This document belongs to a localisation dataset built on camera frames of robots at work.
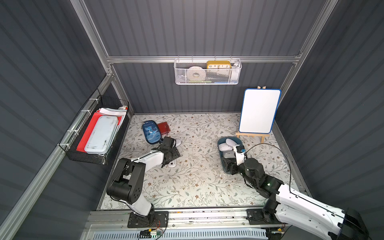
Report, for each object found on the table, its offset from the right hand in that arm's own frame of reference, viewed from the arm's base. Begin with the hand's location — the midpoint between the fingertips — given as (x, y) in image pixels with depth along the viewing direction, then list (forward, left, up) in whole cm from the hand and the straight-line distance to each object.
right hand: (232, 154), depth 78 cm
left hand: (+7, +33, -15) cm, 37 cm away
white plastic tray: (+1, +62, +16) cm, 64 cm away
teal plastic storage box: (+14, -1, -14) cm, 19 cm away
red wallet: (+30, +43, -14) cm, 54 cm away
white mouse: (+16, -4, -13) cm, 21 cm away
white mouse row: (+18, +32, -16) cm, 40 cm away
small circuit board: (-33, +42, -17) cm, 56 cm away
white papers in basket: (+19, +60, +13) cm, 65 cm away
